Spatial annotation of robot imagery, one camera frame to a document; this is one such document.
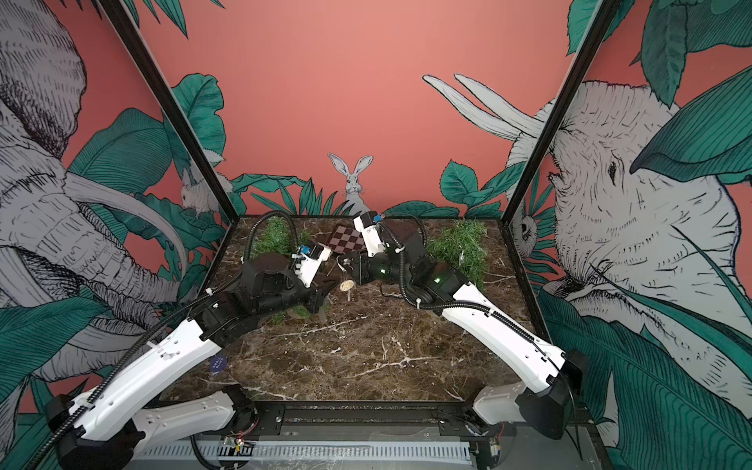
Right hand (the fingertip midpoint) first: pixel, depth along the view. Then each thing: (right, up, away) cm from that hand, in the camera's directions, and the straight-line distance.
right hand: (339, 255), depth 65 cm
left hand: (0, -6, +2) cm, 6 cm away
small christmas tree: (+29, +2, +3) cm, 29 cm away
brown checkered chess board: (-5, +4, +46) cm, 47 cm away
